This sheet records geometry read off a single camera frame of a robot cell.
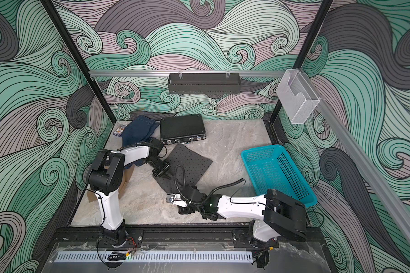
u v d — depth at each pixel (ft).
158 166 2.72
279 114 3.78
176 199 2.16
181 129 3.62
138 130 3.66
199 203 1.93
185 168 3.13
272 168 3.20
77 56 2.82
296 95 2.55
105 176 1.73
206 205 1.96
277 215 1.36
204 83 3.11
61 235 2.46
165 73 3.08
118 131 3.67
